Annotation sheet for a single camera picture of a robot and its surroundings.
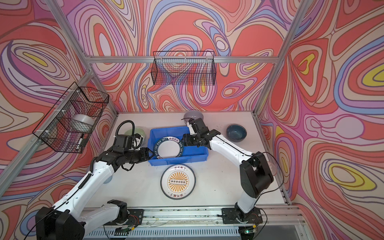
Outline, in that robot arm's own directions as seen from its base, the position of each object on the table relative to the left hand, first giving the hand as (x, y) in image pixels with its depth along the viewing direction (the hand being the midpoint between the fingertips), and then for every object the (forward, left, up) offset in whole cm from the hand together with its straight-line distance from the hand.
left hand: (153, 153), depth 80 cm
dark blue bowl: (+24, -52, -13) cm, 59 cm away
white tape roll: (+7, +32, +18) cm, 37 cm away
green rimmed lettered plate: (+13, -5, -14) cm, 20 cm away
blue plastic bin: (+8, -19, -14) cm, 25 cm away
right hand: (+7, -19, -2) cm, 20 cm away
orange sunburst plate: (-10, -13, -14) cm, 22 cm away
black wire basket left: (+6, +37, +18) cm, 42 cm away
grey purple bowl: (+39, -21, -10) cm, 46 cm away
